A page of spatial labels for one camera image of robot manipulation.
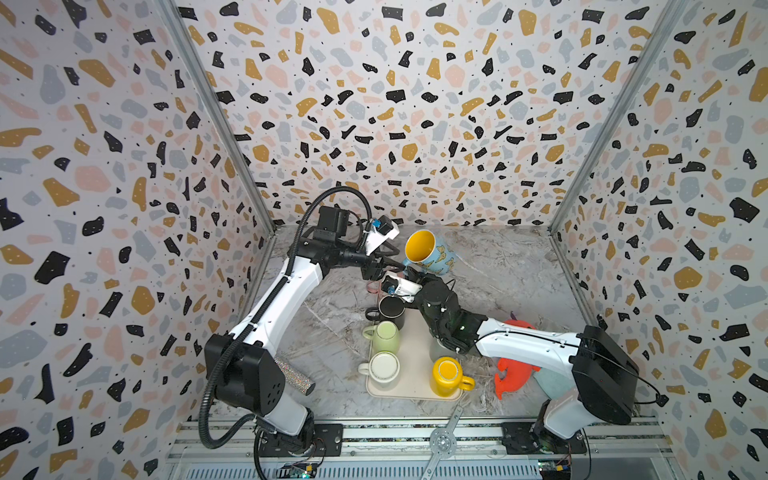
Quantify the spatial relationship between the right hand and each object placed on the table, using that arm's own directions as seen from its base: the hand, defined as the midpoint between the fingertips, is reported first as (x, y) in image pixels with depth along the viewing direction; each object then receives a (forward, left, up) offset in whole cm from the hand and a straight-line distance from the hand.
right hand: (411, 260), depth 77 cm
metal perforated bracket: (-37, -8, -26) cm, 46 cm away
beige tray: (-21, -1, -29) cm, 36 cm away
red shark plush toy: (-21, -29, -22) cm, 42 cm away
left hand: (-1, +3, +4) cm, 5 cm away
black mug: (-4, +6, -17) cm, 19 cm away
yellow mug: (-24, -9, -17) cm, 31 cm away
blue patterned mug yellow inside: (-1, -3, +4) cm, 5 cm away
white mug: (-21, +7, -19) cm, 29 cm away
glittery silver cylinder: (-24, +30, -23) cm, 44 cm away
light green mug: (-13, +7, -17) cm, 23 cm away
